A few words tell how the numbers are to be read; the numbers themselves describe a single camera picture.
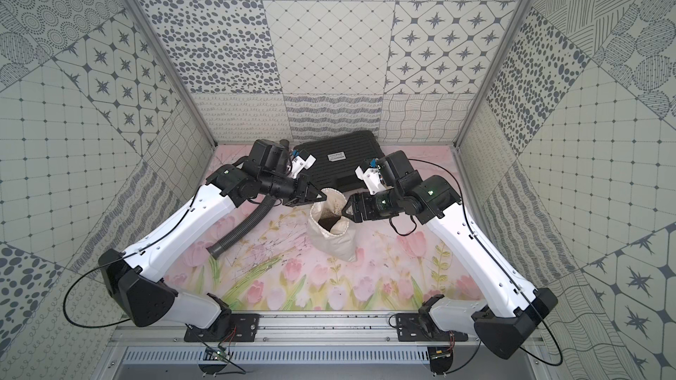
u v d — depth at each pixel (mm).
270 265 859
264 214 956
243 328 735
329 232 636
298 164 671
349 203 611
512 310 370
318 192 682
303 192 611
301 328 750
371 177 623
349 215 623
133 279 390
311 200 656
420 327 662
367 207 570
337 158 1065
